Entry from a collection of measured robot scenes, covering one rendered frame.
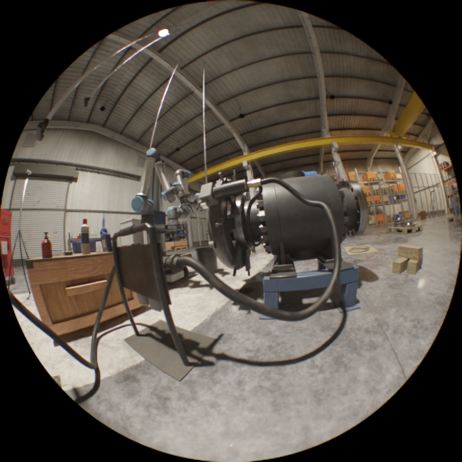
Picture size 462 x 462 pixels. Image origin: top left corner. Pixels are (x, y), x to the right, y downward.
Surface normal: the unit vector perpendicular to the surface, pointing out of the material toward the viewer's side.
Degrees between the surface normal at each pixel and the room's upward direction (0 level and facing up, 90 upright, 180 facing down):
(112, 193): 90
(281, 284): 90
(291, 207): 85
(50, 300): 90
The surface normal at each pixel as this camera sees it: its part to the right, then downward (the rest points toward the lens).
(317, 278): -0.37, 0.00
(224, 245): 0.25, 0.28
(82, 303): 0.92, -0.11
